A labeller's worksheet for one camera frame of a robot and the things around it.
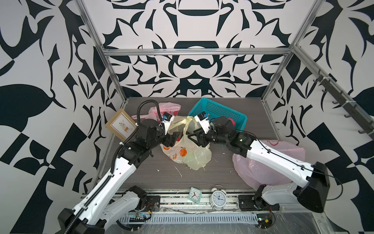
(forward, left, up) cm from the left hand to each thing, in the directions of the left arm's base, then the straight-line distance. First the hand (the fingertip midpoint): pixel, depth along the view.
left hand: (171, 126), depth 73 cm
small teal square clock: (-26, -11, -25) cm, 38 cm away
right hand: (-3, -10, -1) cm, 10 cm away
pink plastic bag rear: (+23, +6, -12) cm, 26 cm away
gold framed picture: (+12, +31, -13) cm, 36 cm away
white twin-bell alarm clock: (-28, -22, -22) cm, 42 cm away
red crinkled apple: (+17, -40, -22) cm, 49 cm away
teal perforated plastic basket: (+28, -29, -22) cm, 46 cm away
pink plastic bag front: (-21, -40, -10) cm, 46 cm away
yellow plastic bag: (-6, -8, -16) cm, 18 cm away
